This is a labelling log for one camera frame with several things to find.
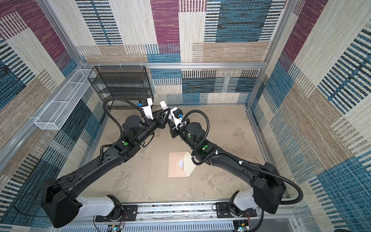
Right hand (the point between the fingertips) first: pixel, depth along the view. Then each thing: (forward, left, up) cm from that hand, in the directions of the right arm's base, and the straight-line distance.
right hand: (169, 117), depth 71 cm
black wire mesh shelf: (+45, +32, -11) cm, 56 cm away
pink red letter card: (-10, -4, -32) cm, 33 cm away
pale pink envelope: (-14, 0, -32) cm, 35 cm away
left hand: (+1, -1, +6) cm, 6 cm away
